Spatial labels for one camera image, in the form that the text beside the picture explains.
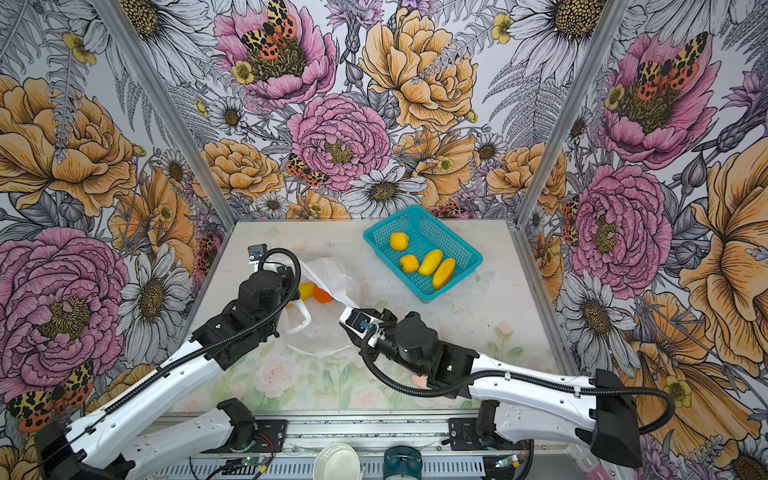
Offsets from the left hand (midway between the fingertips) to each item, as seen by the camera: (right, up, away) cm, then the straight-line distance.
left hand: (283, 275), depth 75 cm
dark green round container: (+29, -38, -11) cm, 49 cm away
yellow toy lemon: (+29, +9, +36) cm, 47 cm away
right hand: (+18, -10, -8) cm, 22 cm away
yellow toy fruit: (+32, +2, +27) cm, 42 cm away
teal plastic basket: (+40, +13, +41) cm, 58 cm away
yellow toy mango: (+40, +2, +30) cm, 50 cm away
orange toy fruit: (+9, -5, -1) cm, 11 cm away
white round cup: (+14, -43, -3) cm, 46 cm away
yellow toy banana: (+44, -2, +27) cm, 51 cm away
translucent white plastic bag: (+9, -10, -9) cm, 17 cm away
